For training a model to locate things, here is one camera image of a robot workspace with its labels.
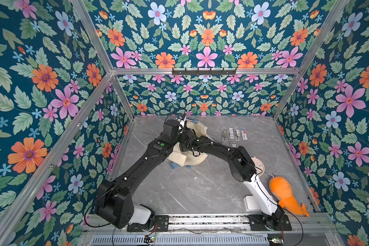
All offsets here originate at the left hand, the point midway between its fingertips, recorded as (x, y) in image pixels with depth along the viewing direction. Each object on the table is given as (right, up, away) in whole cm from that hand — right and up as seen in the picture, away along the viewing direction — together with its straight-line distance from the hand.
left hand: (186, 128), depth 82 cm
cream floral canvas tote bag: (-2, -17, +2) cm, 17 cm away
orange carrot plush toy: (+49, -32, -5) cm, 59 cm away
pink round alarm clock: (+43, -23, +9) cm, 50 cm away
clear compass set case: (+40, -5, +26) cm, 48 cm away
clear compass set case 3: (+31, -11, +20) cm, 38 cm away
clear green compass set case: (+26, -4, +26) cm, 37 cm away
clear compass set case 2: (+26, -10, +21) cm, 35 cm away
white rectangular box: (+33, -38, -7) cm, 51 cm away
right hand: (0, -9, +20) cm, 22 cm away
